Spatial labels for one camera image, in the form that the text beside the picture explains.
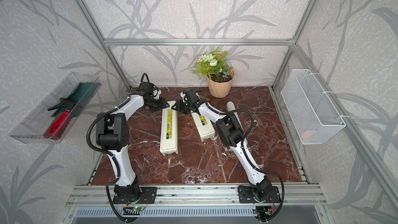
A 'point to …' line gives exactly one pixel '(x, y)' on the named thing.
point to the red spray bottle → (58, 123)
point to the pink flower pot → (221, 89)
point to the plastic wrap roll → (230, 107)
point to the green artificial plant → (212, 66)
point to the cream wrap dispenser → (204, 126)
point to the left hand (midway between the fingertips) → (167, 105)
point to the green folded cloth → (81, 95)
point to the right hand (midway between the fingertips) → (172, 109)
